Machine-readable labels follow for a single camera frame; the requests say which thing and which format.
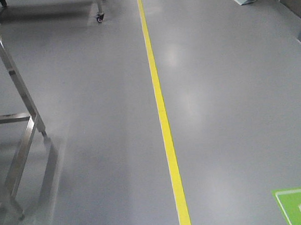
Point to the steel rack on castors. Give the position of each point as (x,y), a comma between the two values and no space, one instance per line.
(100,7)

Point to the bare steel table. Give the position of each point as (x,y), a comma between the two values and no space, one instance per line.
(20,83)

